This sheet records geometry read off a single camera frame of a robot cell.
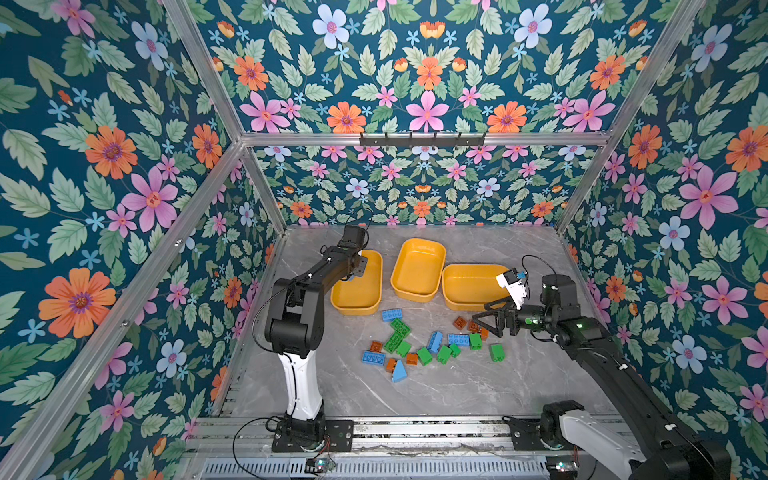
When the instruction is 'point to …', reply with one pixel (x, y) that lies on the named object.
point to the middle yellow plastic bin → (418, 269)
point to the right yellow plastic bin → (470, 287)
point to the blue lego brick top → (391, 315)
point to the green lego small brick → (444, 354)
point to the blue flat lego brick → (459, 339)
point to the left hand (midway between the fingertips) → (354, 254)
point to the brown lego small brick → (376, 346)
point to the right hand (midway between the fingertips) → (482, 310)
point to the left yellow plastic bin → (363, 295)
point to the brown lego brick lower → (412, 359)
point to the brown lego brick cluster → (460, 323)
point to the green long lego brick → (399, 326)
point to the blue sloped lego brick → (399, 373)
